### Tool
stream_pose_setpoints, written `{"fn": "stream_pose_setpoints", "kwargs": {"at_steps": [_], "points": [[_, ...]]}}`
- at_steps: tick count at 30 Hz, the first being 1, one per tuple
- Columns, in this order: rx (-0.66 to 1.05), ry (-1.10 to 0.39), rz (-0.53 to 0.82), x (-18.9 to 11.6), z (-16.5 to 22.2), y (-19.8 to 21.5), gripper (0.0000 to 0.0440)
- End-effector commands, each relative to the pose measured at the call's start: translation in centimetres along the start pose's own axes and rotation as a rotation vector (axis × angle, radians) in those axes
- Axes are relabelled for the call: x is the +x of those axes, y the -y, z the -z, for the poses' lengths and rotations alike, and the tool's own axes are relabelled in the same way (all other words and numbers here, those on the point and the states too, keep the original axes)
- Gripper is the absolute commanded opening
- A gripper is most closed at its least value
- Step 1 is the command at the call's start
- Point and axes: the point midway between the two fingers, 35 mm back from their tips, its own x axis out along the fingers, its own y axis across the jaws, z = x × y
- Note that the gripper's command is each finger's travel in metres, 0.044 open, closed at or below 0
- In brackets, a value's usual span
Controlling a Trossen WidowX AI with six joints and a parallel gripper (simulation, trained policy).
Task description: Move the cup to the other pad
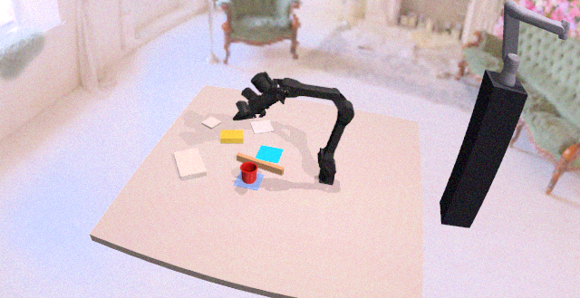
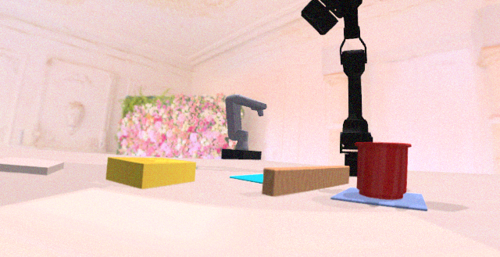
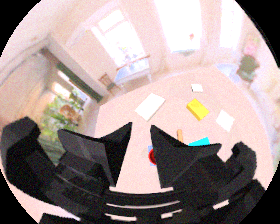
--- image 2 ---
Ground brown wooden bar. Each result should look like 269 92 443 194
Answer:
262 166 349 197

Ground yellow flat block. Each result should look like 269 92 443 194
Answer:
106 157 196 189

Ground dark red cup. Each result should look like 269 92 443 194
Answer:
355 142 412 200

